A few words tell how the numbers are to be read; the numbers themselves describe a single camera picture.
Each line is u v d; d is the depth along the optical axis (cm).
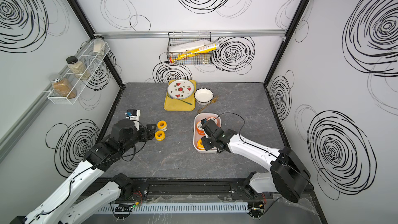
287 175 41
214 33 93
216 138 63
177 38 94
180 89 115
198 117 95
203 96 109
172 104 108
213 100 109
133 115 63
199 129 91
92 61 94
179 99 110
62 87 63
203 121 76
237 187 74
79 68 71
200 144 85
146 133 64
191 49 86
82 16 83
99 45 86
